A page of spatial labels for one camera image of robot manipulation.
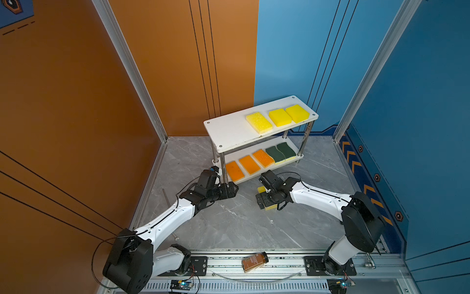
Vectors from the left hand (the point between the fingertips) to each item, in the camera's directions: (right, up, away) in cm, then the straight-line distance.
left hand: (232, 187), depth 84 cm
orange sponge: (+16, +12, +15) cm, 25 cm away
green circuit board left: (-19, -36, -14) cm, 43 cm away
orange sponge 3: (0, +6, +10) cm, 12 cm away
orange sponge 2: (+8, +9, +15) cm, 20 cm away
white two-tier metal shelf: (+9, +20, -11) cm, 25 cm away
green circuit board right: (+41, -35, -15) cm, 56 cm away
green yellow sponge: (+30, +17, +18) cm, 39 cm away
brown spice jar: (+9, -27, -13) cm, 31 cm away
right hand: (+16, -7, +3) cm, 18 cm away
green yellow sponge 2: (+24, +14, +16) cm, 32 cm away
